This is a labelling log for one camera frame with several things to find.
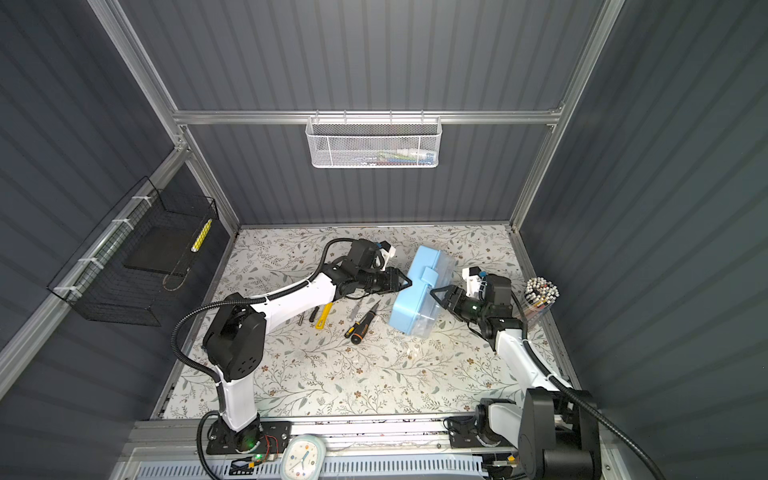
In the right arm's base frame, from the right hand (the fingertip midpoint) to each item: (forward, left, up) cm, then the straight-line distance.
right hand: (440, 299), depth 83 cm
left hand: (+4, +8, +1) cm, 9 cm away
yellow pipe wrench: (+2, +36, -13) cm, 38 cm away
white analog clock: (-36, +34, -11) cm, 51 cm away
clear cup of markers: (-1, -26, +4) cm, 26 cm away
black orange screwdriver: (-2, +23, -12) cm, 26 cm away
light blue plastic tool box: (-4, +7, +2) cm, 8 cm away
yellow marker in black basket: (+12, +65, +15) cm, 68 cm away
